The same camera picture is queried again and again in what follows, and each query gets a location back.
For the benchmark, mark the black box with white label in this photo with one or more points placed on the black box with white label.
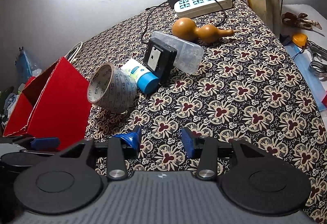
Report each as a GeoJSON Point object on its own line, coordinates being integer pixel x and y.
{"type": "Point", "coordinates": [159, 59]}

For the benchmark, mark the tan paper bag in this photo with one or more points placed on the tan paper bag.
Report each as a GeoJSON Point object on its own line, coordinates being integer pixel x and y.
{"type": "Point", "coordinates": [269, 11]}

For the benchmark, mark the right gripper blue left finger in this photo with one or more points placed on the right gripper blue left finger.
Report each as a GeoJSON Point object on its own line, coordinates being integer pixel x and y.
{"type": "Point", "coordinates": [131, 139]}

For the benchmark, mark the red brocade storage box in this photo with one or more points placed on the red brocade storage box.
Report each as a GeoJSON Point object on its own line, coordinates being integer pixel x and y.
{"type": "Point", "coordinates": [54, 104]}

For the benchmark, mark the brown gourd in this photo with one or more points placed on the brown gourd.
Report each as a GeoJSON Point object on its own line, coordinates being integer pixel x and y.
{"type": "Point", "coordinates": [185, 28]}

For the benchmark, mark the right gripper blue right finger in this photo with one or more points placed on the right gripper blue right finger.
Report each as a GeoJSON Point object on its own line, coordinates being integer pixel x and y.
{"type": "Point", "coordinates": [188, 140]}

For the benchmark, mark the white power strip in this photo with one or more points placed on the white power strip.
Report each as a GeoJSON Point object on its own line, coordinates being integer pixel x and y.
{"type": "Point", "coordinates": [196, 8]}

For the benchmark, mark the clear plastic container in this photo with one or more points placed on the clear plastic container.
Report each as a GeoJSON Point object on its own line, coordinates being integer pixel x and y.
{"type": "Point", "coordinates": [189, 55]}

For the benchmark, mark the large printed tape roll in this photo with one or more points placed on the large printed tape roll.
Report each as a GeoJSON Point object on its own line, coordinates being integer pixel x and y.
{"type": "Point", "coordinates": [111, 89]}

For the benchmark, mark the floral patterned tablecloth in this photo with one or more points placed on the floral patterned tablecloth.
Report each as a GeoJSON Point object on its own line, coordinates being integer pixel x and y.
{"type": "Point", "coordinates": [247, 86]}

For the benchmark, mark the white blue-capped cream tube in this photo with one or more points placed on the white blue-capped cream tube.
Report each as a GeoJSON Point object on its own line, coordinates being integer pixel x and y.
{"type": "Point", "coordinates": [146, 81]}

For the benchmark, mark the blue plastic bag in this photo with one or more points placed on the blue plastic bag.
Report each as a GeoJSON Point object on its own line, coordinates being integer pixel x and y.
{"type": "Point", "coordinates": [26, 66]}

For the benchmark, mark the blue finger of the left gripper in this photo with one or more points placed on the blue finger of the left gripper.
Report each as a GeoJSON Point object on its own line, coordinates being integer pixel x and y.
{"type": "Point", "coordinates": [45, 144]}

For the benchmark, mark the pile of clothes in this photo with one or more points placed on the pile of clothes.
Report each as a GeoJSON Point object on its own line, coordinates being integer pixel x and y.
{"type": "Point", "coordinates": [8, 102]}

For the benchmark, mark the orange tape measure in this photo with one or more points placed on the orange tape measure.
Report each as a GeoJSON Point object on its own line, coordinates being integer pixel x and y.
{"type": "Point", "coordinates": [300, 40]}

